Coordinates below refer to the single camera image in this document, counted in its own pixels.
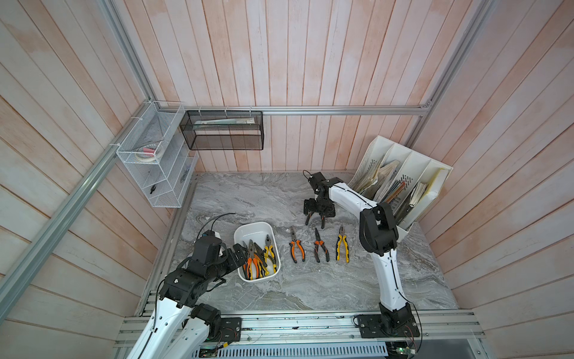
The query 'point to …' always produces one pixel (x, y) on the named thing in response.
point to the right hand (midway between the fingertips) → (313, 212)
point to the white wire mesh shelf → (165, 180)
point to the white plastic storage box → (257, 231)
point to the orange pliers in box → (252, 258)
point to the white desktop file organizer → (389, 173)
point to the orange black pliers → (320, 243)
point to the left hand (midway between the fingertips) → (238, 260)
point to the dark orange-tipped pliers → (323, 220)
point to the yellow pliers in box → (269, 253)
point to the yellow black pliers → (342, 237)
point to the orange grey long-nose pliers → (292, 244)
